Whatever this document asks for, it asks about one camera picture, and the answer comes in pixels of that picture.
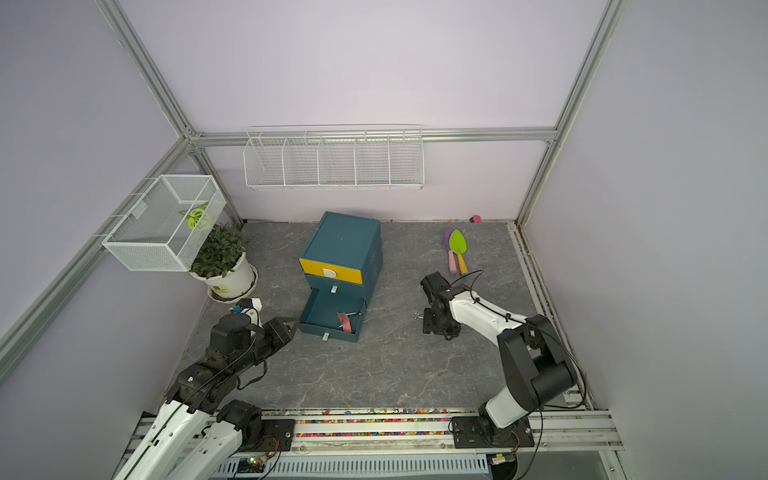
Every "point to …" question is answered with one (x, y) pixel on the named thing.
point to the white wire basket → (166, 230)
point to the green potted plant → (222, 250)
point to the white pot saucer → (223, 299)
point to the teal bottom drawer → (333, 316)
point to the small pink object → (477, 218)
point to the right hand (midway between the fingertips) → (434, 326)
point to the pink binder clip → (345, 321)
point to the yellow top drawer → (332, 271)
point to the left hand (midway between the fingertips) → (297, 325)
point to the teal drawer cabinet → (348, 240)
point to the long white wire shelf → (336, 157)
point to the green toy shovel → (458, 245)
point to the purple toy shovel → (451, 253)
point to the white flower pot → (233, 282)
